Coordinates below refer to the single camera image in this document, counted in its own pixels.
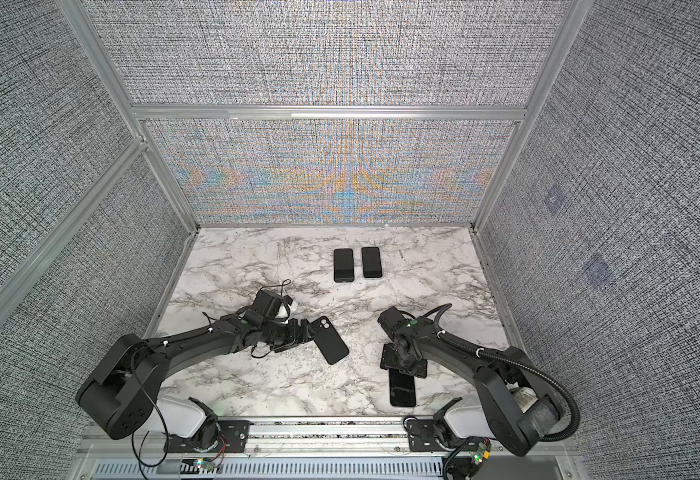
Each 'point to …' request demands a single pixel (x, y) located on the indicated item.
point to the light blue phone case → (371, 262)
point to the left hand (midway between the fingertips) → (311, 340)
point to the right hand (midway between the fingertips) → (397, 369)
